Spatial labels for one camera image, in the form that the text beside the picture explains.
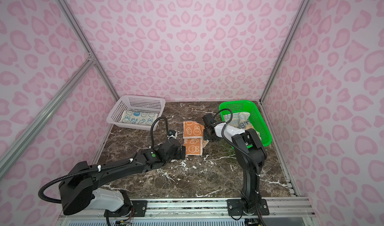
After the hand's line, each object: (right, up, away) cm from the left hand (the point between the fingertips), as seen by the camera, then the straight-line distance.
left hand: (180, 145), depth 83 cm
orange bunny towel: (+7, +3, +13) cm, 15 cm away
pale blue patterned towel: (+39, +13, +20) cm, 46 cm away
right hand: (+18, +4, +15) cm, 23 cm away
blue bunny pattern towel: (-32, +15, +25) cm, 43 cm away
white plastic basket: (-36, +26, +30) cm, 53 cm away
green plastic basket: (+50, +9, +15) cm, 53 cm away
